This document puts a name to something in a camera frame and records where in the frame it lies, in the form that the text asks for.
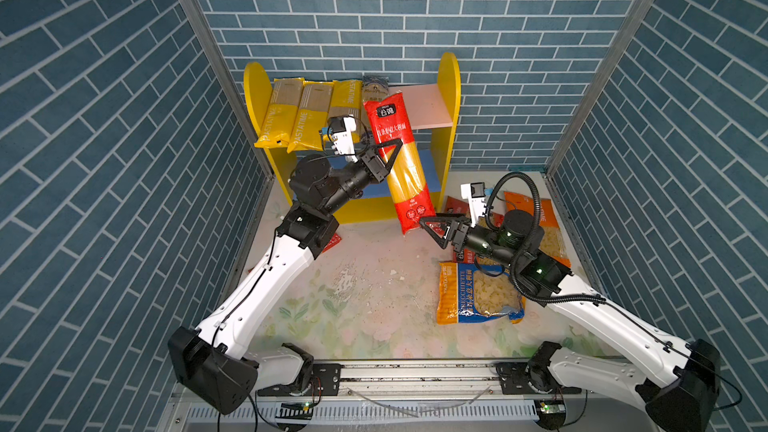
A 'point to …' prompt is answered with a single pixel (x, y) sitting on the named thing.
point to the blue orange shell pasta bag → (465, 296)
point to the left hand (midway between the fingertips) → (402, 144)
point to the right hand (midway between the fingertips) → (423, 217)
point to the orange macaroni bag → (551, 240)
